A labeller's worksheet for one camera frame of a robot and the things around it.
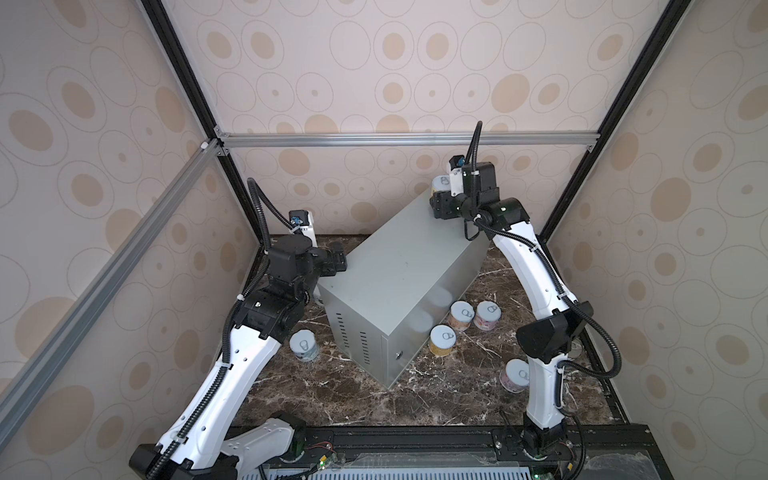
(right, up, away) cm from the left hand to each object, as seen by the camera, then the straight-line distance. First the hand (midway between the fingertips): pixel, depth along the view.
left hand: (331, 237), depth 67 cm
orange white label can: (+35, -22, +26) cm, 48 cm away
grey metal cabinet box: (+15, -11, -3) cm, 19 cm away
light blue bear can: (-12, -29, +19) cm, 37 cm away
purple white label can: (+46, -35, +11) cm, 59 cm away
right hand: (+28, +12, +14) cm, 34 cm away
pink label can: (+43, -22, +25) cm, 55 cm away
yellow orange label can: (+28, -28, +21) cm, 45 cm away
